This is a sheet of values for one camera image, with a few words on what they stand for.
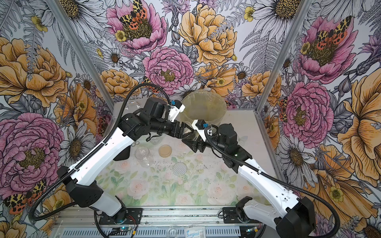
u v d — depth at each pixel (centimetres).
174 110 61
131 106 103
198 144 60
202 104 99
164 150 99
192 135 64
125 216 70
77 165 41
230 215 74
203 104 99
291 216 38
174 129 58
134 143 49
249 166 48
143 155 97
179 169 89
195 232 70
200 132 56
